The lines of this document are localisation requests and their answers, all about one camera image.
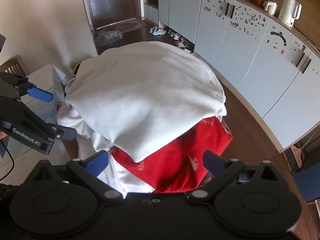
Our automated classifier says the tall grey cabinet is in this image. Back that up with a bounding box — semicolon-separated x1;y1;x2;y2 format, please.
158;0;203;45

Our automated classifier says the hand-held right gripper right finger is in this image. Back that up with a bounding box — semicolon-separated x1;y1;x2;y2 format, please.
186;150;288;203

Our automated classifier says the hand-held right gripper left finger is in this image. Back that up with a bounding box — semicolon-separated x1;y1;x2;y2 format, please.
34;150;123;201

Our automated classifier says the clear plastic bag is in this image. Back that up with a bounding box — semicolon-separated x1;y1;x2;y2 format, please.
94;30;123;46

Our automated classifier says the blue object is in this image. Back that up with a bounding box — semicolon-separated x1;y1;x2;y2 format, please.
293;169;320;202

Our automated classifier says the long grey sticker cabinet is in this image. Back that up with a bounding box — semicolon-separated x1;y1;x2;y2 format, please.
194;0;320;153

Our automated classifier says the small grey cabinet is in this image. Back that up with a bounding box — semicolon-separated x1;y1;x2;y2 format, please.
144;4;159;26

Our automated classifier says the red garment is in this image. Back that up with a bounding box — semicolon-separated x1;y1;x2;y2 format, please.
111;116;233;194

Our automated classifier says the dark wooden door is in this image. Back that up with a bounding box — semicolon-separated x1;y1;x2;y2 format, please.
80;0;141;30

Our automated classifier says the white electric kettle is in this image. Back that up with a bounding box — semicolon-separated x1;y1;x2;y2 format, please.
278;0;302;28

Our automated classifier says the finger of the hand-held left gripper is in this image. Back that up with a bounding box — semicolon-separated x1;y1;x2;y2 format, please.
46;122;78;141
0;73;54;103

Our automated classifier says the white shirt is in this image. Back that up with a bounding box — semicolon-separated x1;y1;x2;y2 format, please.
64;41;228;163

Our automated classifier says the patterned door mat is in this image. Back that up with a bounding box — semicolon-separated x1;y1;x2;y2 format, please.
99;20;150;34

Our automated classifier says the small white jug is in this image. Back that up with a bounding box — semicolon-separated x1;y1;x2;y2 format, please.
263;0;279;16

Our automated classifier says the black cable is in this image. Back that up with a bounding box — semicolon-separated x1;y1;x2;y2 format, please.
0;140;15;182

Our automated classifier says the wooden chair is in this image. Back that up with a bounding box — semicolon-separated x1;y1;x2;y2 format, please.
0;57;28;77

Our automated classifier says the white cloth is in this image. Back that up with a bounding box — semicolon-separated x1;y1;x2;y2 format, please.
56;76;155;194

